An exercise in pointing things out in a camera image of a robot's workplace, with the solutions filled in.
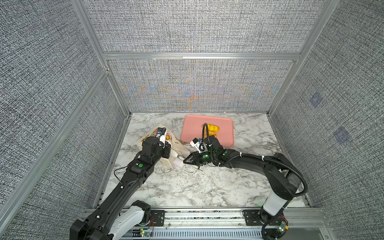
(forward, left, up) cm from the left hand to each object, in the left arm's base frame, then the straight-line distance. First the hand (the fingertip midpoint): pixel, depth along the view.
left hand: (167, 142), depth 79 cm
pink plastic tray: (+28, -15, -20) cm, 38 cm away
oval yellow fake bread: (+21, -29, -16) cm, 39 cm away
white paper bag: (+6, -5, -13) cm, 15 cm away
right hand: (-8, -9, -8) cm, 14 cm away
